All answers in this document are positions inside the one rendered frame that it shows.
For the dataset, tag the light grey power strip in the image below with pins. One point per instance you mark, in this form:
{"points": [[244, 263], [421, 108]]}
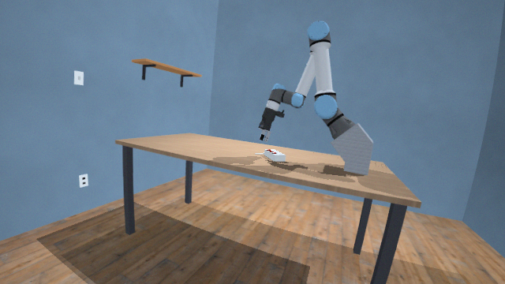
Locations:
{"points": [[274, 155]]}

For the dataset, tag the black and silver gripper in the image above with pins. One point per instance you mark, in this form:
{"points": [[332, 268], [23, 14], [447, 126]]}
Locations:
{"points": [[268, 117]]}

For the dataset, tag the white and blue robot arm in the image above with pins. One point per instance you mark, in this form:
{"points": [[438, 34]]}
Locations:
{"points": [[318, 65]]}

